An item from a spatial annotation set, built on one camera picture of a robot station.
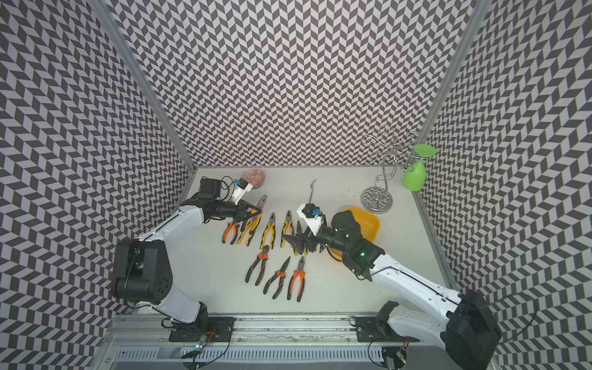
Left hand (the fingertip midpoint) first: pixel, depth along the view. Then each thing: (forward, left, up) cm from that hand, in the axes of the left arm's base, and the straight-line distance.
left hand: (257, 211), depth 86 cm
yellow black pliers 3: (+1, -3, -13) cm, 13 cm away
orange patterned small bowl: (+28, +8, -11) cm, 31 cm away
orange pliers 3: (-12, -1, -13) cm, 18 cm away
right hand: (-12, -14, +9) cm, 21 cm away
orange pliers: (-18, -16, -14) cm, 28 cm away
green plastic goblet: (+8, -58, +10) cm, 59 cm away
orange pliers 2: (-19, -9, -14) cm, 25 cm away
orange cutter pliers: (-1, +15, -12) cm, 19 cm away
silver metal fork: (+20, -21, -13) cm, 31 cm away
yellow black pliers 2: (0, -11, -14) cm, 17 cm away
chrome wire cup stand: (+13, -51, -11) cm, 54 cm away
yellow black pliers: (0, -15, -14) cm, 20 cm away
